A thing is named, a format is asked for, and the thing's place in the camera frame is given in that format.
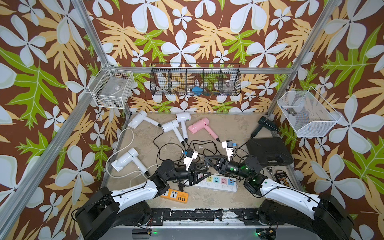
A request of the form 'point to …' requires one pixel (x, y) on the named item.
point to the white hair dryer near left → (118, 164)
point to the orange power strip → (176, 195)
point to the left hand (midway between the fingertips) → (209, 171)
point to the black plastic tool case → (270, 151)
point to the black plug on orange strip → (181, 186)
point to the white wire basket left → (112, 88)
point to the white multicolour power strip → (222, 182)
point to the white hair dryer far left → (140, 116)
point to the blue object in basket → (197, 91)
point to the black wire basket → (195, 79)
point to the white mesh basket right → (309, 114)
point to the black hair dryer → (264, 121)
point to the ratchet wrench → (270, 170)
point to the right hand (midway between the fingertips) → (204, 160)
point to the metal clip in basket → (290, 110)
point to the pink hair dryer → (199, 125)
